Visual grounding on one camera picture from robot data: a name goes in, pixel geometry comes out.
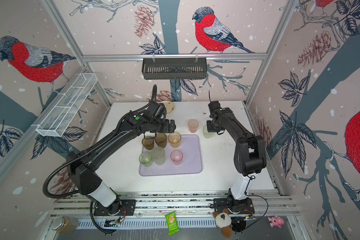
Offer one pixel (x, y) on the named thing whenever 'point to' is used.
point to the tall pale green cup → (158, 153)
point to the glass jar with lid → (65, 224)
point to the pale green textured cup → (208, 135)
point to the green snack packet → (171, 222)
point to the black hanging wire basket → (174, 68)
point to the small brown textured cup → (148, 143)
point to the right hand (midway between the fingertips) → (213, 127)
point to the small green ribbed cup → (145, 158)
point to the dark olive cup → (160, 139)
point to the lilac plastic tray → (190, 146)
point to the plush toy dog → (223, 222)
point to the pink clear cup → (176, 156)
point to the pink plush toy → (276, 221)
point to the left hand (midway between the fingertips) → (172, 124)
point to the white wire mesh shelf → (57, 121)
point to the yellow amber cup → (174, 138)
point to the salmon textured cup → (193, 125)
